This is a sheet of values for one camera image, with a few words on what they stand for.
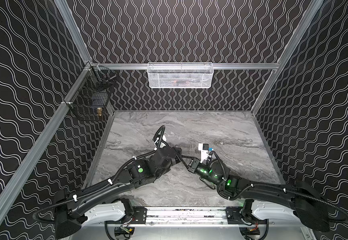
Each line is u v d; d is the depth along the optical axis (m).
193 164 0.64
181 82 0.97
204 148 0.67
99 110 0.82
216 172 0.55
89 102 0.94
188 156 0.68
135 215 0.74
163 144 0.59
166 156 0.49
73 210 0.39
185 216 0.76
